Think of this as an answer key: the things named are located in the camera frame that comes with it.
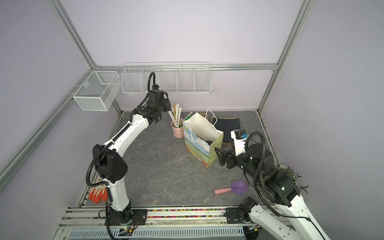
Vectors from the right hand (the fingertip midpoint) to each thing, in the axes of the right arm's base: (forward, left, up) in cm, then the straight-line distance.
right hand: (224, 146), depth 62 cm
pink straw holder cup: (+27, +25, -26) cm, 45 cm away
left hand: (+32, +29, -4) cm, 43 cm away
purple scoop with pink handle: (-6, -12, -34) cm, 36 cm away
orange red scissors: (-10, +66, -31) cm, 74 cm away
